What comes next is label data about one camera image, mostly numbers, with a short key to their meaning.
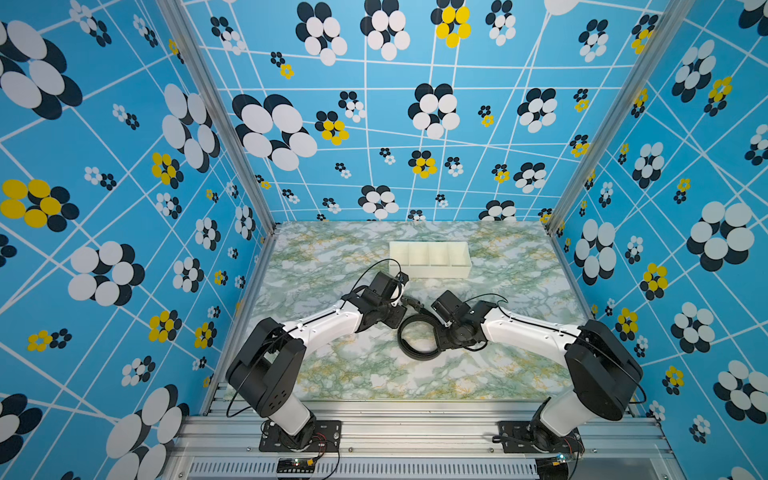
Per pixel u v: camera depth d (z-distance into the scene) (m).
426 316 0.89
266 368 0.44
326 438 0.72
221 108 0.86
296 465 0.72
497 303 0.63
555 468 0.71
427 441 0.75
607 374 0.44
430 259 1.11
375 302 0.69
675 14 0.68
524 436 0.73
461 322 0.65
